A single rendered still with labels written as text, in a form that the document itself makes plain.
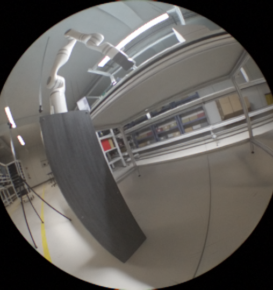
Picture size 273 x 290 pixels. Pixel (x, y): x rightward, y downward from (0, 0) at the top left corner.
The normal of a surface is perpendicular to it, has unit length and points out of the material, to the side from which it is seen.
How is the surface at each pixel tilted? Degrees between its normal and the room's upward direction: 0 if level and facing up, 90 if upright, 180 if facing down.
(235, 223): 0
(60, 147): 90
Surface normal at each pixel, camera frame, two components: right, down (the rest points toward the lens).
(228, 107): -0.55, 0.26
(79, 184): 0.72, -0.24
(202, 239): -0.36, -0.93
